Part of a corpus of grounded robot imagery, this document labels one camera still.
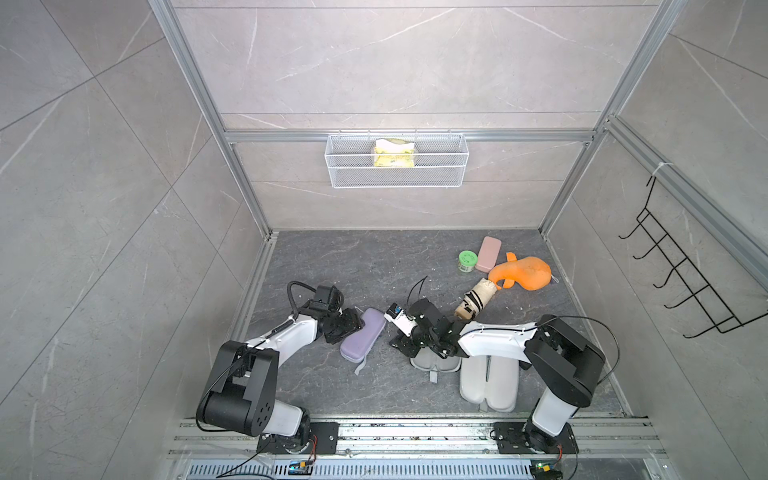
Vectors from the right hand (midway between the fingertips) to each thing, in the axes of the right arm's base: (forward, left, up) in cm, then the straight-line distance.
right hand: (396, 336), depth 88 cm
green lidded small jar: (+28, -26, +2) cm, 38 cm away
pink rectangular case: (+31, -35, +1) cm, 47 cm away
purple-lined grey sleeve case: (-4, +12, +1) cm, 13 cm away
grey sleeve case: (-12, -27, -4) cm, 30 cm away
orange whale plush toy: (+21, -45, +3) cm, 50 cm away
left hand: (+4, +11, 0) cm, 12 cm away
